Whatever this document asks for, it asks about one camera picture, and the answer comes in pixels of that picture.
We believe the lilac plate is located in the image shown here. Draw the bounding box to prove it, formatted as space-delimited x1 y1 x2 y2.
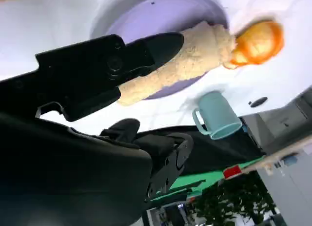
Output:
89 0 230 100

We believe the orange and white bread roll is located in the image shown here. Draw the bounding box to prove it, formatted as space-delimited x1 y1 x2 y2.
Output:
224 20 285 70

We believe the pale green mug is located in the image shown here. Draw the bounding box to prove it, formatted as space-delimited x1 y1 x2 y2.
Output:
192 91 243 141

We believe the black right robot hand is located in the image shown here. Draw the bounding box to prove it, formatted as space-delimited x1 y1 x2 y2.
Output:
0 32 195 226

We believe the green leafy plant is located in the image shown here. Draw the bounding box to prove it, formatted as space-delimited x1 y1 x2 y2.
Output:
192 172 276 226

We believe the green table cloth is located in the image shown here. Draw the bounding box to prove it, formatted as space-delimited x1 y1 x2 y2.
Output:
150 155 266 202

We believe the grey cabinet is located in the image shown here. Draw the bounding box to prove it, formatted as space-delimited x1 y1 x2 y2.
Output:
257 147 312 226

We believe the red label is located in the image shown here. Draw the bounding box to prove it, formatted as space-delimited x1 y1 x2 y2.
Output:
223 165 242 180

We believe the black backdrop cloth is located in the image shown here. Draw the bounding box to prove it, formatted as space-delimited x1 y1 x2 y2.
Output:
136 124 266 187

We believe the beige towel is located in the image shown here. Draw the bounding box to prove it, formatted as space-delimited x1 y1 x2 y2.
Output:
116 21 238 107

